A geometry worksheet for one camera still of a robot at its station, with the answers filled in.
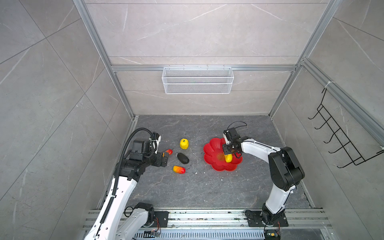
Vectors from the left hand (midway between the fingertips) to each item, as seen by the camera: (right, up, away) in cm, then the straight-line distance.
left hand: (158, 149), depth 74 cm
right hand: (+40, -2, +24) cm, 46 cm away
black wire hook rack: (+85, 0, -13) cm, 86 cm away
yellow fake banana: (+40, -8, +17) cm, 44 cm away
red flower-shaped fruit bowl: (+31, -8, +24) cm, 40 cm away
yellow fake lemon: (+11, +1, +22) cm, 25 cm away
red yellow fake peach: (+2, -5, +23) cm, 23 cm away
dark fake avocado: (+11, -8, +17) cm, 22 cm away
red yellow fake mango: (+9, -14, +14) cm, 21 cm away
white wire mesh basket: (+19, +44, +27) cm, 55 cm away
